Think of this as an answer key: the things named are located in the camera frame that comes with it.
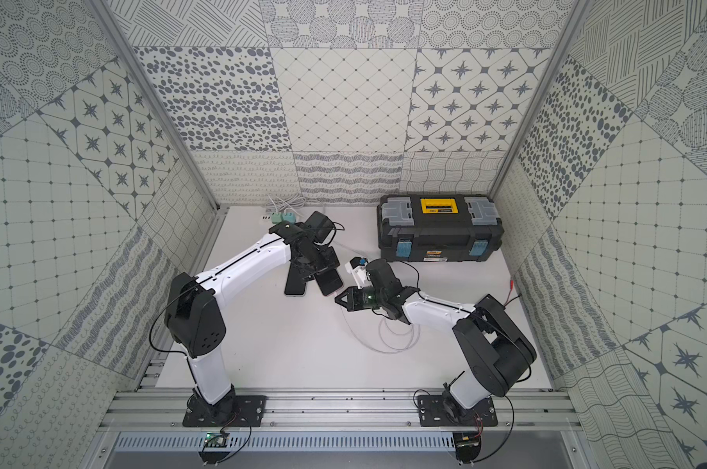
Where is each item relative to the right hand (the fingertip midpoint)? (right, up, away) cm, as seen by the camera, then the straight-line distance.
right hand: (338, 302), depth 84 cm
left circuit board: (-30, -32, -12) cm, 45 cm away
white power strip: (-31, +25, +29) cm, 50 cm away
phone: (-16, +3, +14) cm, 21 cm away
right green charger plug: (-21, +26, +26) cm, 43 cm away
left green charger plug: (-26, +26, +25) cm, 44 cm away
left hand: (-4, +11, +4) cm, 13 cm away
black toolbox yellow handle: (+33, +22, +6) cm, 40 cm away
